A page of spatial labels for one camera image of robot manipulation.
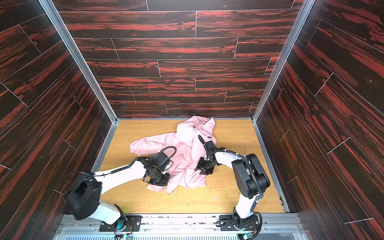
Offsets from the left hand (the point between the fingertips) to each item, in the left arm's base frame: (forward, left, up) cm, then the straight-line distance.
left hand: (169, 184), depth 83 cm
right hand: (+11, -18, -3) cm, 21 cm away
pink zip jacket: (+28, -7, 0) cm, 29 cm away
